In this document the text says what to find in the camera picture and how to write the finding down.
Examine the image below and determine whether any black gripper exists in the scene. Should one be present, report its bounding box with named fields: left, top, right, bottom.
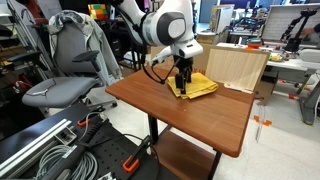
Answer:
left=174, top=55, right=195, bottom=95

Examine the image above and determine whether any yellow towel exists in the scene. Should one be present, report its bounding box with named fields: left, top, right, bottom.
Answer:
left=166, top=72, right=219, bottom=100

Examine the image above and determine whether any wooden desk shelf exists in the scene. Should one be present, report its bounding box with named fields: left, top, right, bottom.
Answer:
left=151, top=128, right=218, bottom=180

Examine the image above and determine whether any black background desk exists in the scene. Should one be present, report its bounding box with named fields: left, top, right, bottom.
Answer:
left=109, top=18, right=149, bottom=73

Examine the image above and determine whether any brown cardboard sheet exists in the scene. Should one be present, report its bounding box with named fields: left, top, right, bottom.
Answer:
left=150, top=43, right=214, bottom=76

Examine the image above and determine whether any light wooden panel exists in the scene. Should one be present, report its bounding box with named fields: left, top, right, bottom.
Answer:
left=204, top=47, right=271, bottom=94

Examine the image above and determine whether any beige tall box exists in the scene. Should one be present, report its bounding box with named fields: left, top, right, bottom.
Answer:
left=209, top=4, right=235, bottom=34

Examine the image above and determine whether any orange blue bowl stack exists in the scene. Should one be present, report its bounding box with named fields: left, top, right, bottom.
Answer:
left=246, top=38, right=264, bottom=50

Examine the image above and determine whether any clear plastic stand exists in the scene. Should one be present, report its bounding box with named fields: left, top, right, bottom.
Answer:
left=254, top=101, right=268, bottom=144

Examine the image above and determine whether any light gray jacket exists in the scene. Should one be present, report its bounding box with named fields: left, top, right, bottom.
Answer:
left=48, top=9, right=123, bottom=86

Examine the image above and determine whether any orange floor tape marker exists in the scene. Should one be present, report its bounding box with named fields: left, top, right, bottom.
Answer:
left=253, top=115, right=273, bottom=127

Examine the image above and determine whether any black perforated mounting board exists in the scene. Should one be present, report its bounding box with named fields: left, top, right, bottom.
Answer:
left=0, top=101, right=161, bottom=180

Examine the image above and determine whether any colourful block box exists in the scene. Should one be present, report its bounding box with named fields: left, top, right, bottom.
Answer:
left=87, top=3, right=109, bottom=21

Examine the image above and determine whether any white perforated panel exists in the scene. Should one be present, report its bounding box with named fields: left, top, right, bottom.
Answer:
left=261, top=3, right=320, bottom=43

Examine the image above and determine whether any gray office chair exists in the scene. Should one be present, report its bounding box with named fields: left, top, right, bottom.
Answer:
left=21, top=19, right=118, bottom=116

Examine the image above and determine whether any white workbench table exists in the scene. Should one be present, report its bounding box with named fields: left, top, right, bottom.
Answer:
left=266, top=49, right=320, bottom=126

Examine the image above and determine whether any dark sleeved person arm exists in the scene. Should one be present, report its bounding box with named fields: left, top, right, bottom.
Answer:
left=301, top=22, right=320, bottom=36

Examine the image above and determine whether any black clamp orange handle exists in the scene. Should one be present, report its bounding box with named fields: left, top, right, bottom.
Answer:
left=122, top=134, right=153, bottom=174
left=77, top=112, right=103, bottom=128

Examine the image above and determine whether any black ribbed cable connector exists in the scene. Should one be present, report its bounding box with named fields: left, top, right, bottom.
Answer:
left=76, top=119, right=105, bottom=148

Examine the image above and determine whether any silver metal bracket box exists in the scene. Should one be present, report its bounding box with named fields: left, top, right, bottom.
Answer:
left=54, top=126, right=78, bottom=146

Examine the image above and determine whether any gray cable bundle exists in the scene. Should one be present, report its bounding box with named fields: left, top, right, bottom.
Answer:
left=34, top=144, right=99, bottom=180

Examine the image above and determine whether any aluminium extrusion rail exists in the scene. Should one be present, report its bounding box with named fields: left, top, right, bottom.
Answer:
left=0, top=118, right=73, bottom=178

